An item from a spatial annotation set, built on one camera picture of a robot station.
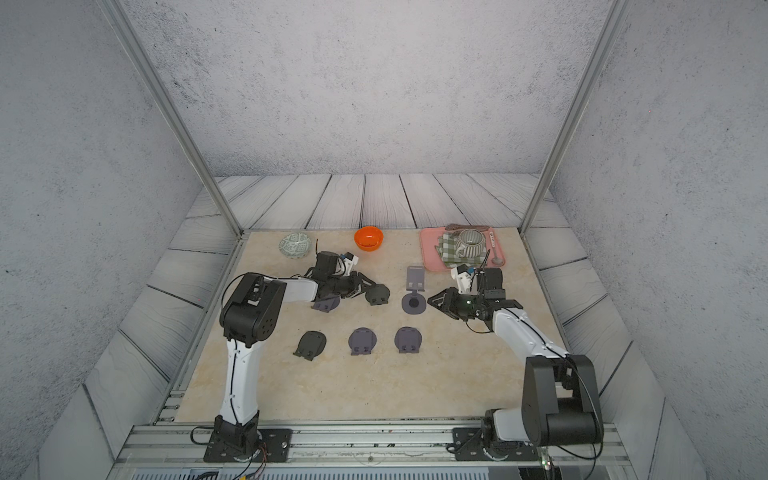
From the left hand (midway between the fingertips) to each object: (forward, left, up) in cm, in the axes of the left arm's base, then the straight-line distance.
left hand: (378, 286), depth 101 cm
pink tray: (+16, -19, -3) cm, 25 cm away
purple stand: (-6, +17, -1) cm, 18 cm away
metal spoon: (+12, -43, -2) cm, 45 cm away
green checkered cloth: (+18, -26, -2) cm, 31 cm away
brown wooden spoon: (+30, -33, -2) cm, 44 cm away
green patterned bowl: (+21, +32, -1) cm, 38 cm away
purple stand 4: (-18, -9, -3) cm, 20 cm away
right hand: (-13, -16, +11) cm, 23 cm away
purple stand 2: (-6, -12, -2) cm, 13 cm away
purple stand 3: (-18, +5, -3) cm, 19 cm away
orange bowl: (+22, +3, +1) cm, 22 cm away
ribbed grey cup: (+13, -33, +6) cm, 36 cm away
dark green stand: (-18, +20, -4) cm, 27 cm away
